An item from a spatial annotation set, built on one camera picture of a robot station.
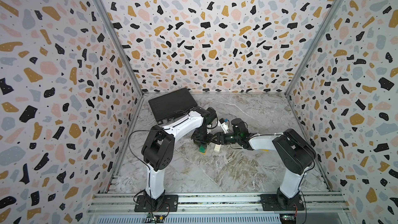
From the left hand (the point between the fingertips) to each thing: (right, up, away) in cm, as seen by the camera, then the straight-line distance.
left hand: (206, 147), depth 85 cm
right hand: (+2, +3, +2) cm, 4 cm away
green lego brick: (-3, -1, -1) cm, 3 cm away
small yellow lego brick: (-1, -4, +3) cm, 5 cm away
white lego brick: (+6, -2, +7) cm, 10 cm away
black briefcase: (-25, +22, +23) cm, 40 cm away
